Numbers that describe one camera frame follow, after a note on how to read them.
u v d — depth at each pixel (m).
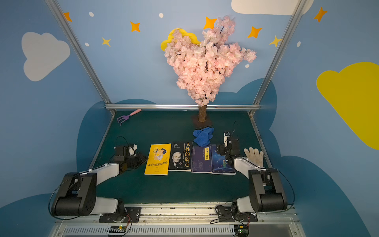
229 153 0.72
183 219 0.74
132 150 0.78
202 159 0.95
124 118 1.15
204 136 1.01
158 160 0.93
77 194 0.43
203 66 0.70
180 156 0.95
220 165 0.91
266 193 0.44
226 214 0.75
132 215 0.74
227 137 0.82
